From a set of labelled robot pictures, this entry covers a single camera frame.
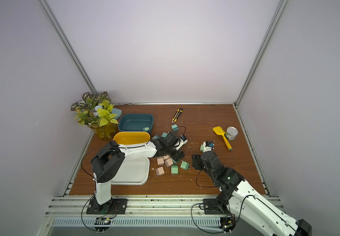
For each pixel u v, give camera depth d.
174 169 0.84
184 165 0.86
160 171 0.83
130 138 0.99
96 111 0.85
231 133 0.95
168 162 0.87
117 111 1.16
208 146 0.67
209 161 0.54
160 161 0.87
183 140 0.80
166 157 0.87
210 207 0.73
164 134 1.00
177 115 1.13
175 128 1.03
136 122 1.09
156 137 0.98
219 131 1.02
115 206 0.73
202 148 0.93
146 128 1.03
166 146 0.71
